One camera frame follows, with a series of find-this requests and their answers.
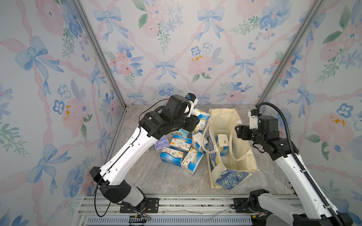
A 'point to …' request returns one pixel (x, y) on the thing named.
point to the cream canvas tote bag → (230, 162)
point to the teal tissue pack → (184, 133)
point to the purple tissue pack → (161, 142)
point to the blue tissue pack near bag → (198, 141)
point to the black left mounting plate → (152, 206)
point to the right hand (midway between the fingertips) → (244, 126)
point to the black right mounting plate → (241, 205)
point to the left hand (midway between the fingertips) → (196, 119)
